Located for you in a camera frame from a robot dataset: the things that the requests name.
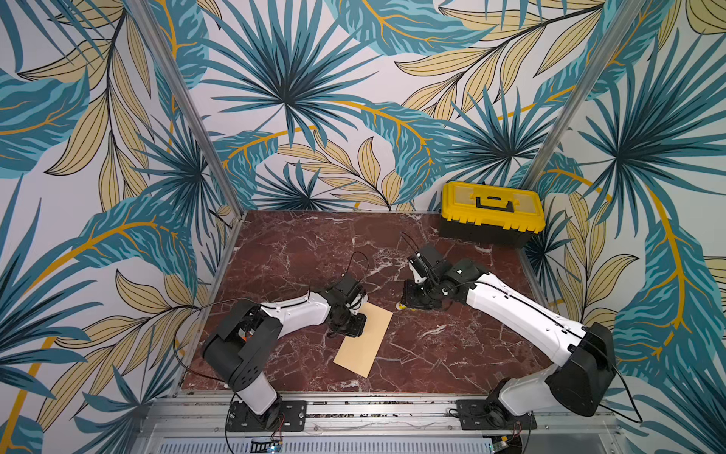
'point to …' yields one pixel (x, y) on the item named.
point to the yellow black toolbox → (490, 215)
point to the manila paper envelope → (357, 354)
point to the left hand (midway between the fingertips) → (361, 325)
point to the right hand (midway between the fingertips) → (398, 298)
